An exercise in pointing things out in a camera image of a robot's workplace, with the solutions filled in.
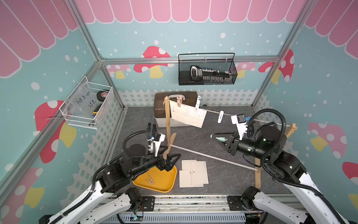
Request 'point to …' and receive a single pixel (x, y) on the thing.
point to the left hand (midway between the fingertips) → (172, 154)
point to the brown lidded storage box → (188, 98)
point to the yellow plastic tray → (153, 178)
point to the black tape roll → (101, 95)
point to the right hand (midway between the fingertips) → (213, 136)
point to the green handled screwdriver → (148, 126)
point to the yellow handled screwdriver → (154, 129)
